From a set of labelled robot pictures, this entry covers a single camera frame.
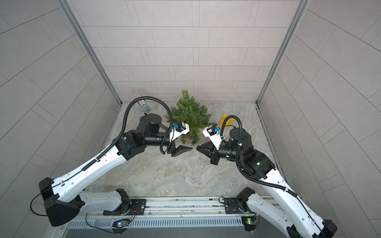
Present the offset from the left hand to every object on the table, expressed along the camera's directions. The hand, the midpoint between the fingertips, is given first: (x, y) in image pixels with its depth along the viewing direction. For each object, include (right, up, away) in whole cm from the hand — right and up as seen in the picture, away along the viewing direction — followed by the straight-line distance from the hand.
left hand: (191, 140), depth 63 cm
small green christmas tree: (-2, +13, +8) cm, 15 cm away
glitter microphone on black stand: (-27, +14, +21) cm, 37 cm away
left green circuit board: (-31, -37, +1) cm, 48 cm away
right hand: (+3, -4, -2) cm, 6 cm away
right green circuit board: (+27, -39, +5) cm, 48 cm away
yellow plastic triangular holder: (+25, +5, +41) cm, 49 cm away
